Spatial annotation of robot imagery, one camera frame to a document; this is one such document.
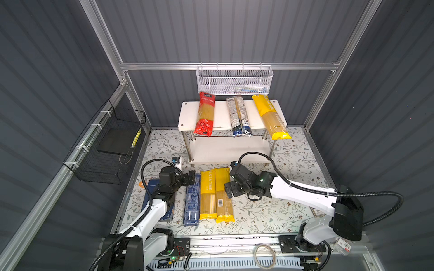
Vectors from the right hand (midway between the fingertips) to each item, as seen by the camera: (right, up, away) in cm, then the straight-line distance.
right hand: (233, 186), depth 80 cm
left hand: (-23, +6, +6) cm, 25 cm away
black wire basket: (-57, +17, -8) cm, 60 cm away
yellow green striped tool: (-46, +23, -1) cm, 51 cm away
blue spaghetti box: (-20, -13, +1) cm, 24 cm away
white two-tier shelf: (-5, +18, +25) cm, 31 cm away
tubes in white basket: (+8, +51, +12) cm, 53 cm away
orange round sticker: (-51, -3, +15) cm, 53 cm away
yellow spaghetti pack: (-4, -13, +2) cm, 13 cm away
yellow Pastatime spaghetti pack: (-13, -8, +6) cm, 16 cm away
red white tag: (+48, -24, -9) cm, 54 cm away
